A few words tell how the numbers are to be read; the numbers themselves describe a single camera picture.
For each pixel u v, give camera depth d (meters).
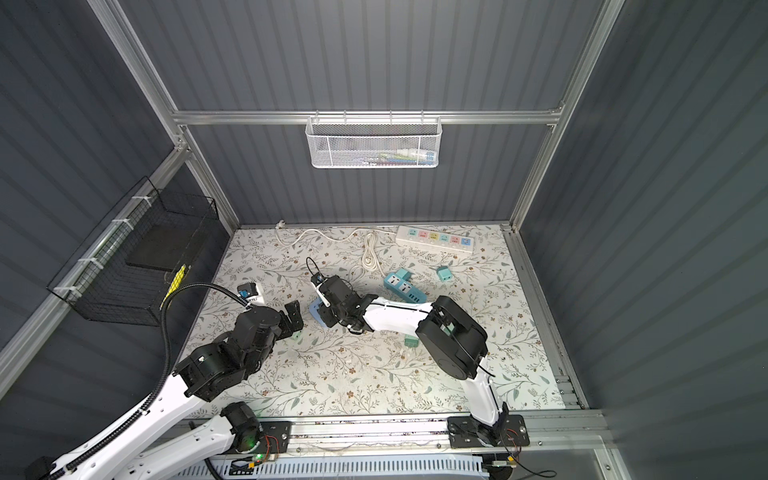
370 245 1.11
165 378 0.47
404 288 0.99
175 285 0.72
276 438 0.72
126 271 0.72
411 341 0.88
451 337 0.56
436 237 1.13
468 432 0.72
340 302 0.69
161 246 0.77
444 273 1.04
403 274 1.02
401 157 0.92
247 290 0.62
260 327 0.52
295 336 0.67
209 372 0.48
